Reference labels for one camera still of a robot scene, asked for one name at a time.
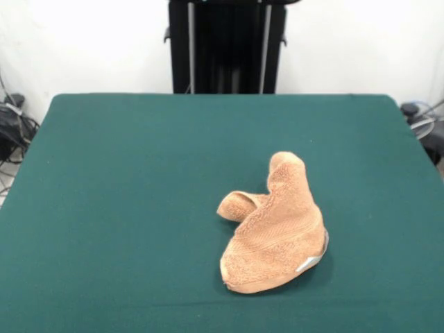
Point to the dark green table cloth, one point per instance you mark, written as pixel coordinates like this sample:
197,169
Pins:
121,208

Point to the tan terry towel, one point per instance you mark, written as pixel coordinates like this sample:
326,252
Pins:
277,229

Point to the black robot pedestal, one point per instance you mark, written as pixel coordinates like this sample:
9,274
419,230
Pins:
225,48

